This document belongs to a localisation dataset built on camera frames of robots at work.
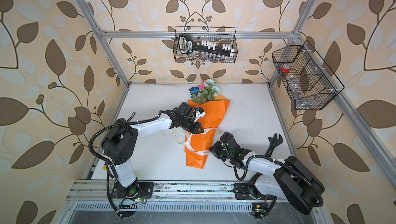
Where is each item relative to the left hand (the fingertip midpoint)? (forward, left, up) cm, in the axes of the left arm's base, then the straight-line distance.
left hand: (205, 130), depth 86 cm
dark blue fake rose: (+34, +9, -6) cm, 36 cm away
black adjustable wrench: (-2, -40, -8) cm, 41 cm away
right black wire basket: (+20, -50, +23) cm, 58 cm away
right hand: (-9, -2, -6) cm, 11 cm away
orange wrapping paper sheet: (+16, -6, -3) cm, 17 cm away
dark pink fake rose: (+38, +4, -5) cm, 39 cm away
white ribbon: (-1, +13, -9) cm, 16 cm away
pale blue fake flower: (+35, -4, -5) cm, 36 cm away
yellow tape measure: (+13, +50, -9) cm, 52 cm away
